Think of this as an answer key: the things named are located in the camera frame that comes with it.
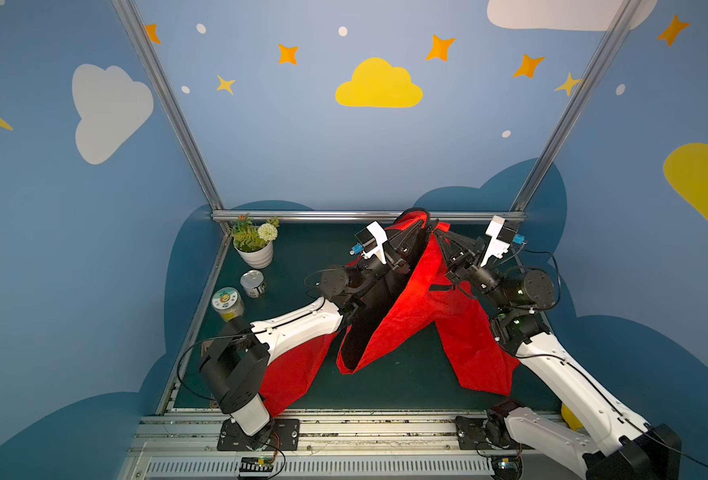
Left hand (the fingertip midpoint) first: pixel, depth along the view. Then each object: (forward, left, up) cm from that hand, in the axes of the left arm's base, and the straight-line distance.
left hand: (415, 216), depth 57 cm
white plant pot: (+23, +46, -43) cm, 67 cm away
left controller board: (-36, +35, -51) cm, 72 cm away
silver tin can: (+13, +46, -43) cm, 64 cm away
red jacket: (-10, +4, -16) cm, 19 cm away
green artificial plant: (+24, +46, -32) cm, 61 cm away
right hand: (-1, -5, -3) cm, 6 cm away
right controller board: (-36, -27, -51) cm, 68 cm away
